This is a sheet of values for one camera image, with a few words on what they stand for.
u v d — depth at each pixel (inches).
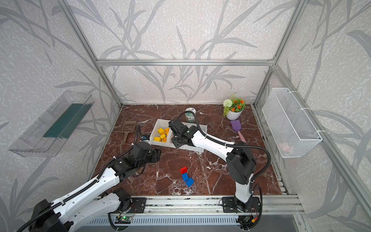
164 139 37.6
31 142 23.1
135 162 23.2
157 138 37.9
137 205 28.9
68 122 24.8
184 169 33.6
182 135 24.9
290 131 24.0
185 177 32.5
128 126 42.1
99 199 22.3
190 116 41.3
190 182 31.9
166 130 39.1
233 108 40.1
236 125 41.7
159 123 40.1
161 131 39.8
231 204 29.5
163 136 38.0
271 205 29.6
